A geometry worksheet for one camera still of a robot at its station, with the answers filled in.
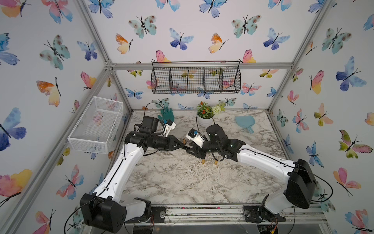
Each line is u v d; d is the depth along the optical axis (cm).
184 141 67
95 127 85
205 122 109
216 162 91
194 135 64
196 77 98
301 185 42
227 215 75
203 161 91
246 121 115
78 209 36
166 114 118
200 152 67
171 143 63
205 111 96
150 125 58
